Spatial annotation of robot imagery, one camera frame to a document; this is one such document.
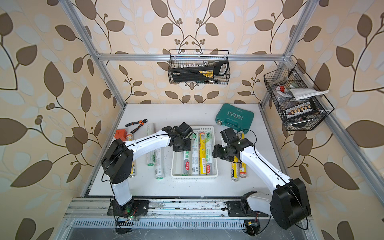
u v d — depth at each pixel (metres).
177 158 0.91
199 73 0.82
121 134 0.97
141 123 1.08
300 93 0.64
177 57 0.91
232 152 0.58
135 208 0.73
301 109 0.67
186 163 0.81
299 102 0.70
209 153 0.89
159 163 0.86
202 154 0.90
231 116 1.07
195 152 0.89
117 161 0.48
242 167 0.84
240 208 0.69
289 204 0.40
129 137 0.98
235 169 0.84
